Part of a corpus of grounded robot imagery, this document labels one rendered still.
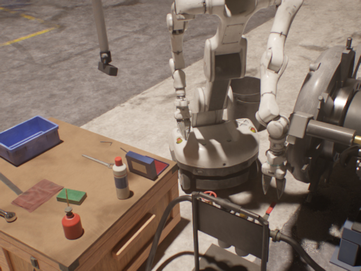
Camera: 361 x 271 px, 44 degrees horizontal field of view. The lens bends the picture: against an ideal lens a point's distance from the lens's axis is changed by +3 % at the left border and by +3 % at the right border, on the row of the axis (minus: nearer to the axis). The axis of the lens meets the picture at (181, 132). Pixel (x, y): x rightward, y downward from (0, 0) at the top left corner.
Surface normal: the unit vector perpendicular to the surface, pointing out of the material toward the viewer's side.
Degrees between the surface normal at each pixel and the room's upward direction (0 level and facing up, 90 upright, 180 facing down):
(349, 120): 55
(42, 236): 0
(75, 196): 0
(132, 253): 90
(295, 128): 67
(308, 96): 48
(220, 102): 118
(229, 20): 124
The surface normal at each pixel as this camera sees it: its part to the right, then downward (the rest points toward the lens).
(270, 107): 0.50, -0.47
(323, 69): -0.28, -0.58
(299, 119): -0.52, 0.12
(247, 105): -0.07, 0.59
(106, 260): 0.83, 0.27
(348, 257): -0.55, 0.48
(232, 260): -0.04, -0.84
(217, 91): 0.18, 0.86
